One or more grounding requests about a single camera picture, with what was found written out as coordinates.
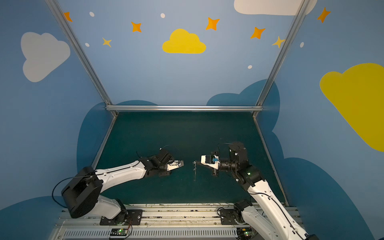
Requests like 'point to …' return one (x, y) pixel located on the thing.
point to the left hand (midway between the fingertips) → (170, 163)
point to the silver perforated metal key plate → (195, 167)
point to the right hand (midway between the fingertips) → (199, 158)
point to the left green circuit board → (119, 232)
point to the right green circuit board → (244, 233)
